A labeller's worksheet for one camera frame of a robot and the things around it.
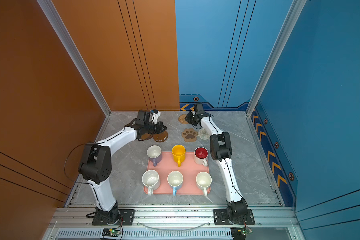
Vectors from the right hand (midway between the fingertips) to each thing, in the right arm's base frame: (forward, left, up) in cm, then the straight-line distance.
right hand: (184, 118), depth 111 cm
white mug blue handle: (-45, +5, -3) cm, 45 cm away
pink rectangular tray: (-39, -2, -2) cm, 39 cm away
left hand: (-16, +10, +10) cm, 22 cm away
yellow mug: (-28, +3, -3) cm, 29 cm away
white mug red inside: (-30, -10, -2) cm, 32 cm away
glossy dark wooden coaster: (-16, +17, -2) cm, 23 cm away
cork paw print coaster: (-13, -4, -4) cm, 14 cm away
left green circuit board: (-69, +35, -6) cm, 78 cm away
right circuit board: (-70, -26, -6) cm, 75 cm away
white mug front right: (-45, -11, -4) cm, 47 cm away
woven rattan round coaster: (+3, +2, -4) cm, 5 cm away
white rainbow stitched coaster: (-12, -14, -4) cm, 19 cm away
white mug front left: (-45, +19, -3) cm, 49 cm away
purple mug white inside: (-29, +19, -1) cm, 35 cm away
